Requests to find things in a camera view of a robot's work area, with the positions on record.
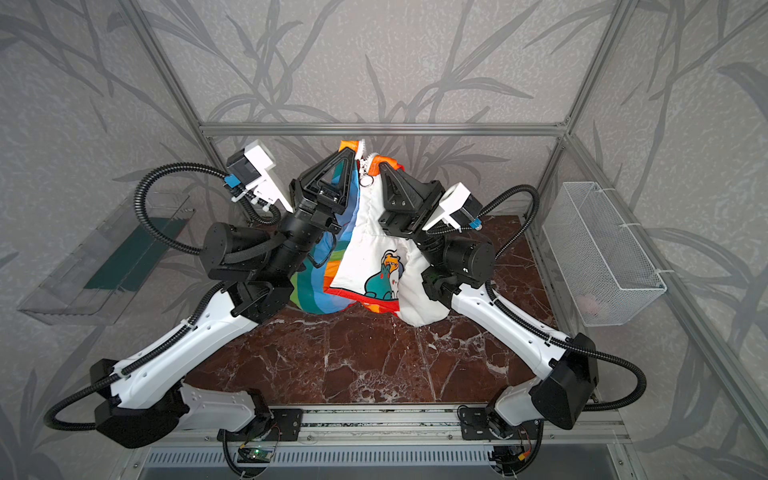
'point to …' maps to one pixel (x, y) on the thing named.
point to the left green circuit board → (254, 455)
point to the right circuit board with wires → (508, 459)
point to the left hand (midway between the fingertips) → (353, 147)
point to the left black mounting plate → (286, 425)
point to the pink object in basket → (587, 304)
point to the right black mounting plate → (475, 425)
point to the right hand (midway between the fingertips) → (392, 157)
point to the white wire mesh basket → (604, 265)
